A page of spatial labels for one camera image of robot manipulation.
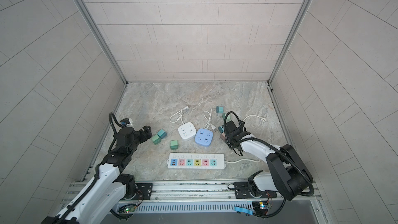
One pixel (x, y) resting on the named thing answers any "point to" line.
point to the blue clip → (243, 210)
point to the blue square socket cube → (203, 137)
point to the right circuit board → (260, 208)
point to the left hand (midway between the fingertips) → (148, 126)
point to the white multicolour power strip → (196, 160)
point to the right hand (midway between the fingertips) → (230, 140)
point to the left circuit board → (129, 209)
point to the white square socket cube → (187, 131)
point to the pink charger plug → (223, 136)
